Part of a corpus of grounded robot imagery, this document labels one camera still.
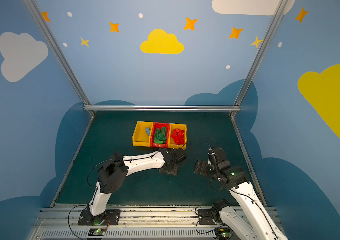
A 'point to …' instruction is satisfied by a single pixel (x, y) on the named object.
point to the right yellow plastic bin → (171, 144)
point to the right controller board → (223, 233)
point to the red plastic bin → (156, 125)
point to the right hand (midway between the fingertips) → (203, 166)
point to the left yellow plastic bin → (140, 138)
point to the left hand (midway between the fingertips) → (174, 171)
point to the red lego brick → (178, 136)
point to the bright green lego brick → (160, 138)
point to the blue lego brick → (148, 130)
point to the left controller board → (96, 232)
